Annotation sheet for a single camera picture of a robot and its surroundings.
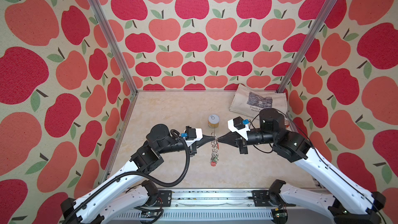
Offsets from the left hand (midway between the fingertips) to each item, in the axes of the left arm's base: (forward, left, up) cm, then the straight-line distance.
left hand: (214, 139), depth 55 cm
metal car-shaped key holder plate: (-2, -1, -11) cm, 11 cm away
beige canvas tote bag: (+43, -30, -28) cm, 59 cm away
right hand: (+2, -4, -2) cm, 5 cm away
